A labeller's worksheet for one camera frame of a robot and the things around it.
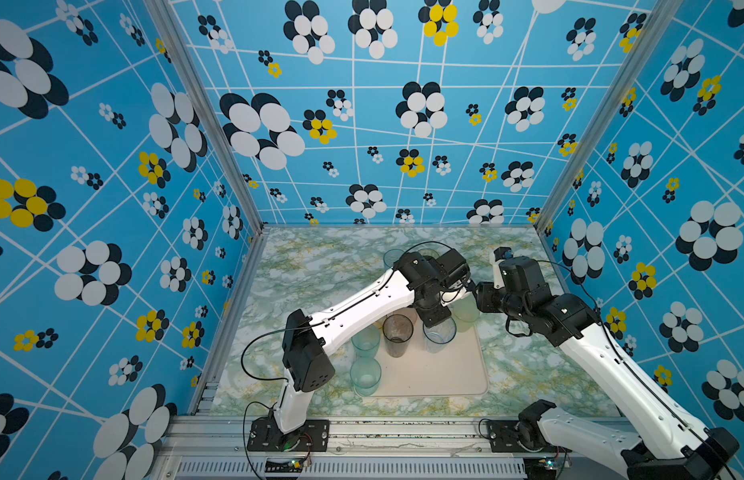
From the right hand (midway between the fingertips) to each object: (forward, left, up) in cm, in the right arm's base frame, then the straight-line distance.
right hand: (482, 289), depth 75 cm
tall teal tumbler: (-15, +30, -21) cm, 39 cm away
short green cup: (-8, +6, +3) cm, 11 cm away
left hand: (-4, +12, -4) cm, 13 cm away
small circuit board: (-35, -13, -24) cm, 44 cm away
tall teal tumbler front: (-6, +30, -19) cm, 36 cm away
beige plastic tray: (-11, +3, -25) cm, 27 cm away
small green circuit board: (-35, +47, -23) cm, 63 cm away
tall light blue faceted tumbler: (-11, +12, -3) cm, 16 cm away
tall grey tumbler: (-3, +21, -16) cm, 27 cm away
